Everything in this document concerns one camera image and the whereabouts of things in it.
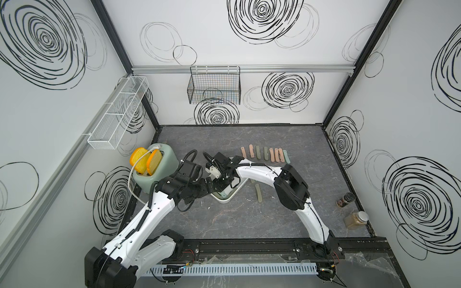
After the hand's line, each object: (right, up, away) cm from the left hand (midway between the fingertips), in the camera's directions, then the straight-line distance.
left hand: (207, 190), depth 77 cm
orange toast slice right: (-24, +13, +1) cm, 27 cm away
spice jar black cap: (+63, -4, +1) cm, 63 cm away
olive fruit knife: (+31, +13, +28) cm, 44 cm away
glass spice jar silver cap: (+63, -11, -4) cm, 64 cm away
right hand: (+3, -2, +13) cm, 14 cm away
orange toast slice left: (-29, +11, +1) cm, 31 cm away
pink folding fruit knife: (+35, +12, +27) cm, 46 cm away
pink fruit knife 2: (+40, +13, +28) cm, 51 cm away
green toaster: (-19, +10, +5) cm, 22 cm away
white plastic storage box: (+9, -5, +11) cm, 15 cm away
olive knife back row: (+26, +14, +28) cm, 41 cm away
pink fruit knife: (+37, +13, +28) cm, 48 cm away
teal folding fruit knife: (+43, +12, +28) cm, 53 cm away
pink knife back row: (+23, +15, +30) cm, 41 cm away
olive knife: (+25, -5, +13) cm, 28 cm away
